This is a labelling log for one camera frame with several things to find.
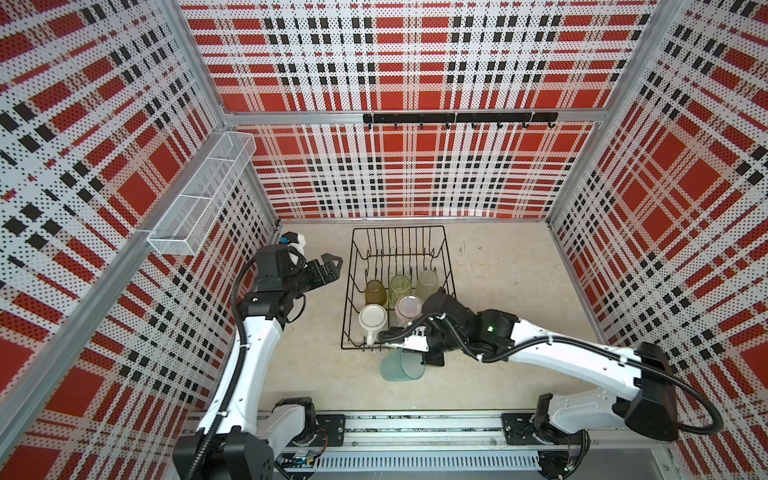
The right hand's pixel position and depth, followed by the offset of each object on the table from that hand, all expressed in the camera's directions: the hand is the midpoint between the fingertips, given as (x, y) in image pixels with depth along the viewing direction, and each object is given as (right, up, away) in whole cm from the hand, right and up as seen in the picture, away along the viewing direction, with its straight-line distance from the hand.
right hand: (408, 345), depth 71 cm
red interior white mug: (-10, +3, +14) cm, 18 cm away
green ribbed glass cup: (-2, +10, +26) cm, 28 cm away
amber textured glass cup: (-10, +9, +21) cm, 25 cm away
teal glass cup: (-2, -2, -8) cm, 8 cm away
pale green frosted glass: (+6, +13, +16) cm, 21 cm away
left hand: (-21, +18, +6) cm, 28 cm away
